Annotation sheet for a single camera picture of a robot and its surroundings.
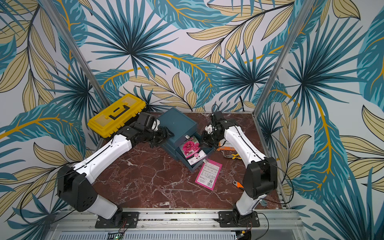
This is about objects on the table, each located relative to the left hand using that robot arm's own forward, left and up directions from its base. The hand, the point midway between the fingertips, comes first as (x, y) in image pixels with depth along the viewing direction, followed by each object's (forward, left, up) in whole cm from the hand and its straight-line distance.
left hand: (171, 139), depth 79 cm
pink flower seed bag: (-1, -10, -7) cm, 12 cm away
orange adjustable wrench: (-16, -38, -21) cm, 46 cm away
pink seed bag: (-11, -21, -20) cm, 31 cm away
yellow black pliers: (+1, -38, -19) cm, 42 cm away
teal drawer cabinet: (+10, -4, -1) cm, 11 cm away
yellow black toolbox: (+15, +39, -4) cm, 42 cm away
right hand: (-1, -15, -4) cm, 16 cm away
